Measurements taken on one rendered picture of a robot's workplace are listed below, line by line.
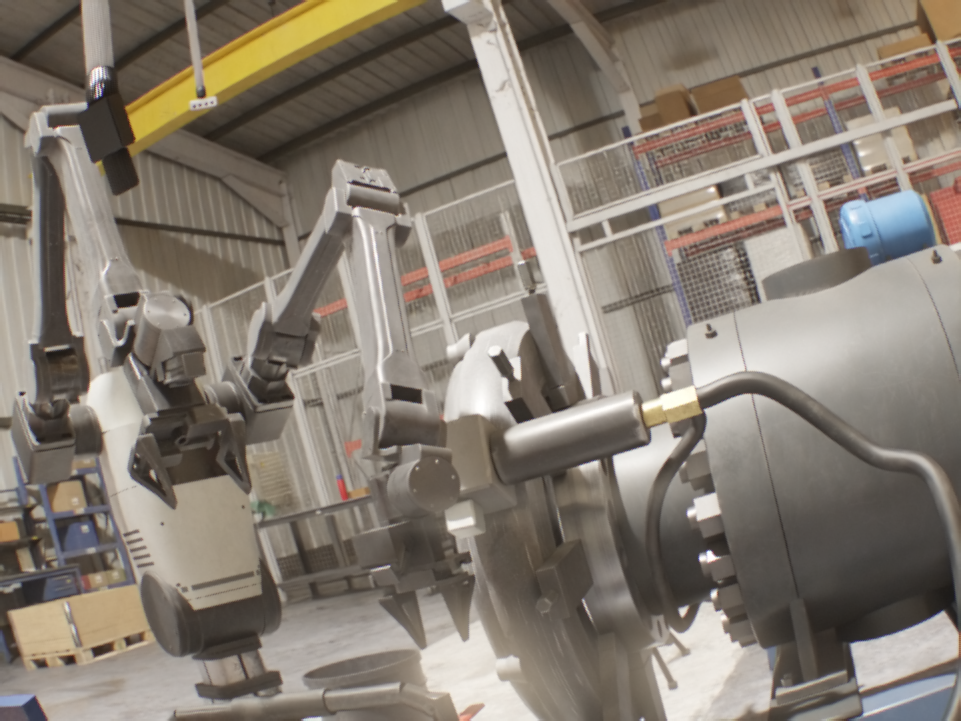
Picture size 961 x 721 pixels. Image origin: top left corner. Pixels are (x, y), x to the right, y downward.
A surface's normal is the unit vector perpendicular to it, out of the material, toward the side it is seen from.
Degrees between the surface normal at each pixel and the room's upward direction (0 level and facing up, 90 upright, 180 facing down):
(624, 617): 124
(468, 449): 68
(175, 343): 60
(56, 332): 113
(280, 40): 90
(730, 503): 87
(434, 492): 90
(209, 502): 90
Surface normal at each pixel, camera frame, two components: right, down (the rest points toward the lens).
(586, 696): 0.45, 0.30
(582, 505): -0.34, -0.30
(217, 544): 0.63, -0.26
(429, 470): 0.46, -0.23
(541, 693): -0.12, 0.46
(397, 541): 0.92, -0.29
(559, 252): -0.38, 0.00
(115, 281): 0.49, -0.60
